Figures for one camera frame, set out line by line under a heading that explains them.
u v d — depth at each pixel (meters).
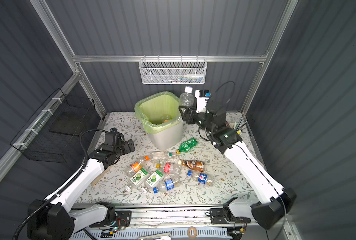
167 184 0.79
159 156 0.95
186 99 0.62
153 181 0.82
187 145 0.97
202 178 0.82
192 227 0.71
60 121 0.77
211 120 0.50
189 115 0.57
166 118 1.02
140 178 0.83
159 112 0.98
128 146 0.76
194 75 0.91
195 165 0.87
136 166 0.86
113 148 0.63
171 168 0.90
